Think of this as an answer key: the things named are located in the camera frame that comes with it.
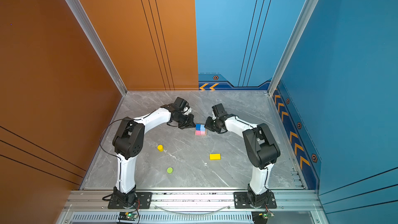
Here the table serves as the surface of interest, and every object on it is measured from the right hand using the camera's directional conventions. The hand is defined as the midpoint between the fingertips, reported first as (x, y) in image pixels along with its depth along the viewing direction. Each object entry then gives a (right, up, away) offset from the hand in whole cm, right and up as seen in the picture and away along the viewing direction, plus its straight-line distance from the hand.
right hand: (204, 126), depth 95 cm
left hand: (-4, +1, 0) cm, 4 cm away
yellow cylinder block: (-25, -11, -6) cm, 29 cm away
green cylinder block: (-18, -21, -14) cm, 31 cm away
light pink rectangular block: (-1, -4, -1) cm, 4 cm away
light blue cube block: (-1, -1, -2) cm, 3 cm away
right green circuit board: (+26, -38, -25) cm, 53 cm away
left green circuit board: (-35, -38, -25) cm, 57 cm away
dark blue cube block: (-4, 0, -1) cm, 4 cm away
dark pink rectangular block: (-4, -4, 0) cm, 6 cm away
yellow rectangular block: (+6, -16, -8) cm, 19 cm away
